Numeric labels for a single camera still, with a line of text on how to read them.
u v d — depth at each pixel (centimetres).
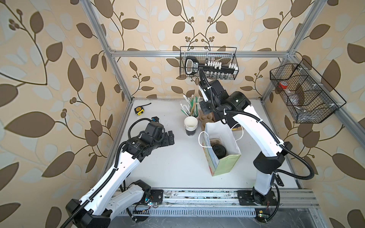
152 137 53
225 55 91
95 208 38
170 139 66
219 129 79
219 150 77
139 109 110
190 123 94
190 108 94
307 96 75
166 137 65
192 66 85
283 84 88
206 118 103
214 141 90
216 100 50
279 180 79
